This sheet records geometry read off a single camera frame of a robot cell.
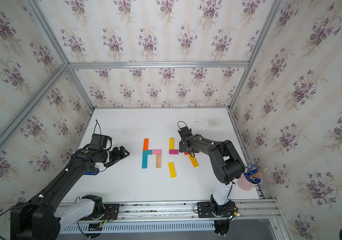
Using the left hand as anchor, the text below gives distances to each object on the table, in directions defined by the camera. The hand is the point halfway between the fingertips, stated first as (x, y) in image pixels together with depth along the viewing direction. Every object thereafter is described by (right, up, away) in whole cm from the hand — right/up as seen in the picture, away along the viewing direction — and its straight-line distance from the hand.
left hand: (125, 157), depth 81 cm
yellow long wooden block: (+26, -10, +7) cm, 29 cm away
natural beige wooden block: (+18, -5, +10) cm, 21 cm away
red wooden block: (+35, 0, +11) cm, 36 cm away
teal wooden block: (+10, 0, +14) cm, 18 cm away
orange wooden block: (+8, +3, +17) cm, 19 cm away
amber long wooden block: (+40, -5, +12) cm, 41 cm away
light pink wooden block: (+16, 0, +14) cm, 21 cm away
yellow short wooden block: (+26, +5, +18) cm, 31 cm away
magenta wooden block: (+27, 0, +14) cm, 30 cm away
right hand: (+38, +2, +16) cm, 41 cm away
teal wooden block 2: (+9, -4, +11) cm, 14 cm away
